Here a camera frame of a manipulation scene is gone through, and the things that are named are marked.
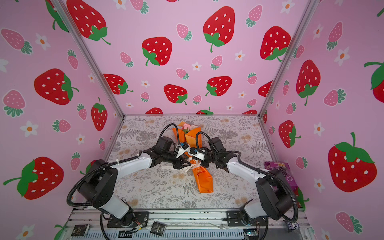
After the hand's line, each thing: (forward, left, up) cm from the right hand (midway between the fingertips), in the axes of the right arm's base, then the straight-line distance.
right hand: (194, 155), depth 85 cm
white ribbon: (-6, +3, -6) cm, 9 cm away
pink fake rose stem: (+24, +9, -4) cm, 26 cm away
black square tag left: (-41, +50, -9) cm, 66 cm away
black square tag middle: (-36, +12, -10) cm, 39 cm away
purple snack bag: (+1, -54, -8) cm, 54 cm away
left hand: (-2, +3, -2) cm, 4 cm away
